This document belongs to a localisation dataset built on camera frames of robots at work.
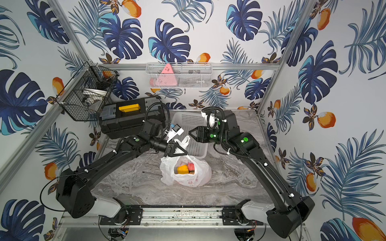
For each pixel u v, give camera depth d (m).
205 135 0.59
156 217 0.76
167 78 0.90
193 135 0.64
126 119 0.96
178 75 0.94
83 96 0.90
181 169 0.83
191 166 0.85
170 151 0.63
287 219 0.36
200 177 0.71
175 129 0.65
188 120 1.10
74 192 0.41
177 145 0.67
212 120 0.59
